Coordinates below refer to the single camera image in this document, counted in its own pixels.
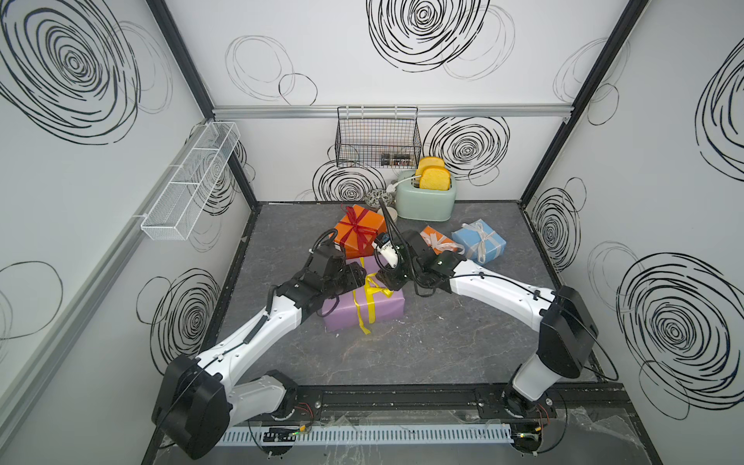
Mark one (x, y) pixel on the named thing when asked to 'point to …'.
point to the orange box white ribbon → (438, 234)
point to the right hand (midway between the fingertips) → (383, 270)
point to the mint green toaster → (412, 202)
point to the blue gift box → (480, 241)
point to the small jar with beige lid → (393, 213)
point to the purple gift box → (340, 312)
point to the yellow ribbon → (371, 288)
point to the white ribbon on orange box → (437, 244)
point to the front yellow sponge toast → (435, 178)
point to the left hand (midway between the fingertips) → (360, 275)
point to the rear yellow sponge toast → (429, 161)
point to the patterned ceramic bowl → (372, 198)
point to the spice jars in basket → (398, 159)
